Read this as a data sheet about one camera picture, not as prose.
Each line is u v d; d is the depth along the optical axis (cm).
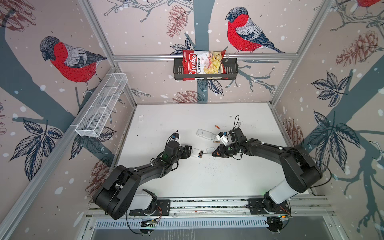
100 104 79
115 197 42
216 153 83
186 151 80
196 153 92
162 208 73
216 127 107
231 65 96
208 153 93
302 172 45
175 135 80
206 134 101
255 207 72
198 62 87
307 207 75
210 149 96
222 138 84
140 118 114
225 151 78
